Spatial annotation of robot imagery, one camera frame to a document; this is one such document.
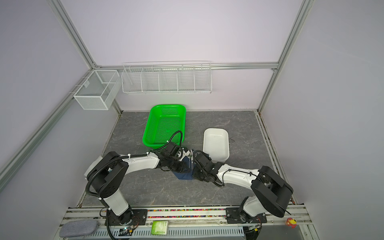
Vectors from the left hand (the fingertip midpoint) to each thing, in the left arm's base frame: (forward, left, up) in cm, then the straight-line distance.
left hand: (189, 172), depth 86 cm
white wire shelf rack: (+63, +11, +22) cm, 68 cm away
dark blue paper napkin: (-1, +1, 0) cm, 2 cm away
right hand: (-2, -2, -1) cm, 2 cm away
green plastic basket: (+44, +19, -4) cm, 48 cm away
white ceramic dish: (+19, -19, -2) cm, 27 cm away
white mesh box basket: (+49, +59, +22) cm, 80 cm away
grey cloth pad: (-23, +53, 0) cm, 58 cm away
